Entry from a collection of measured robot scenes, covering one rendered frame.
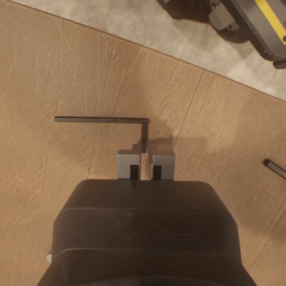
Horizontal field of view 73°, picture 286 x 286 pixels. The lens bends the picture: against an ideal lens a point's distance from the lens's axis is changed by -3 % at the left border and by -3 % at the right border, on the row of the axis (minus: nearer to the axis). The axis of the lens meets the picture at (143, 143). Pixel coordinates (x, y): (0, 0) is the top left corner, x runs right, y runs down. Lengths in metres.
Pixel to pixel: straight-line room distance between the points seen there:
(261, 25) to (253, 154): 0.22
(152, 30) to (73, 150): 0.52
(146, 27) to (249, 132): 0.51
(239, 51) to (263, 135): 0.53
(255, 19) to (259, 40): 0.03
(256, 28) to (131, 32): 0.38
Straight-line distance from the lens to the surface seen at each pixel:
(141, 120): 0.16
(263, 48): 0.37
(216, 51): 0.67
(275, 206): 0.23
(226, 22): 0.56
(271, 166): 0.20
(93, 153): 0.17
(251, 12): 0.36
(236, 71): 0.69
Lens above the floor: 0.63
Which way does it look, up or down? 73 degrees down
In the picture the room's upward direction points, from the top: 179 degrees clockwise
